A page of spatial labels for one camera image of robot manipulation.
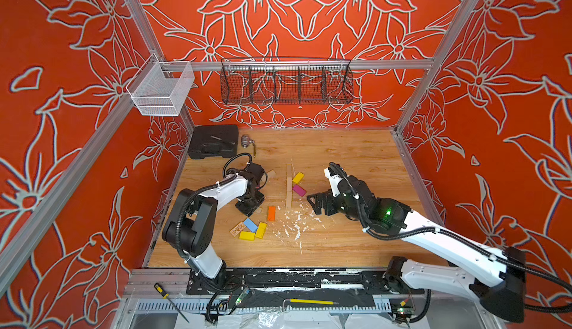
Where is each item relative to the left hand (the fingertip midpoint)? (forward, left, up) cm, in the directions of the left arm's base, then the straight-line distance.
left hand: (259, 205), depth 91 cm
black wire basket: (+47, -4, +30) cm, 56 cm away
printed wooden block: (-11, +7, +1) cm, 13 cm away
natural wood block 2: (+9, -12, +1) cm, 15 cm away
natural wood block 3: (+3, -12, 0) cm, 13 cm away
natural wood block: (+18, -12, +1) cm, 21 cm away
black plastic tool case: (+29, +26, +8) cm, 39 cm away
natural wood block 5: (-3, 0, +1) cm, 3 cm away
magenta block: (+8, -16, +1) cm, 18 cm away
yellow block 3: (-13, +3, 0) cm, 13 cm away
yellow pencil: (-32, -22, -1) cm, 39 cm away
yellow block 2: (-11, -2, +1) cm, 11 cm away
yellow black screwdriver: (-34, +26, -1) cm, 43 cm away
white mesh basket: (+36, +45, +32) cm, 65 cm away
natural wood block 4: (+16, -3, 0) cm, 16 cm away
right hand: (-4, -22, +20) cm, 30 cm away
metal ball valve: (+33, +12, +3) cm, 35 cm away
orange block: (-3, -5, -1) cm, 6 cm away
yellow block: (+14, -16, +1) cm, 21 cm away
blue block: (-9, +2, 0) cm, 9 cm away
